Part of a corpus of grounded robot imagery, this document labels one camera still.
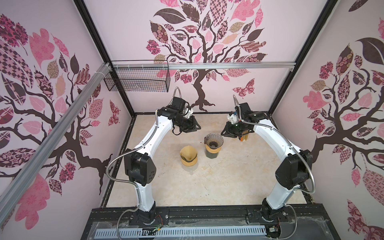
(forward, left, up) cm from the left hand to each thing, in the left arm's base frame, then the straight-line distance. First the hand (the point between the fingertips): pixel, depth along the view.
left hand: (198, 130), depth 81 cm
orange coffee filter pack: (+9, -33, -18) cm, 39 cm away
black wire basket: (+58, +50, -6) cm, 77 cm away
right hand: (+1, -14, -3) cm, 14 cm away
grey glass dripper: (0, -9, -12) cm, 15 cm away
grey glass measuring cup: (-6, -8, -19) cm, 21 cm away
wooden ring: (-5, -9, -14) cm, 17 cm away
